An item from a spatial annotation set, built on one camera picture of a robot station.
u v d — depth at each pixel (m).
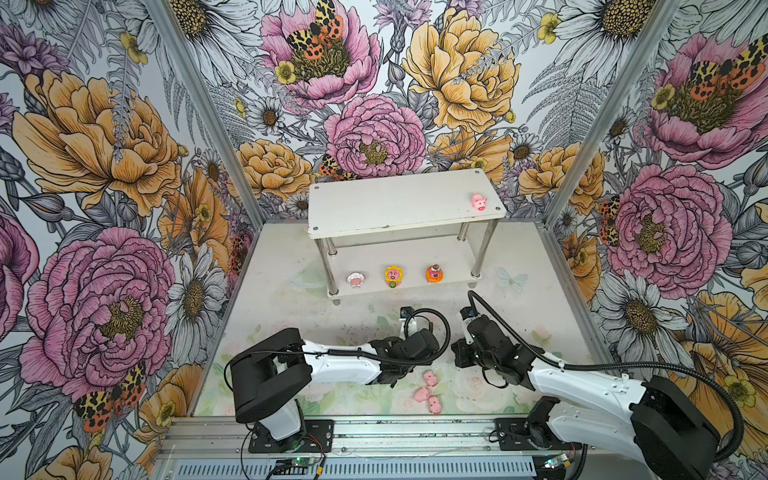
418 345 0.64
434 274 0.93
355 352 0.56
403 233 0.73
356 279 0.91
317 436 0.74
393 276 0.93
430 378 0.81
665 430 0.42
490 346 0.65
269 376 0.46
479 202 0.76
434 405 0.78
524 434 0.68
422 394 0.79
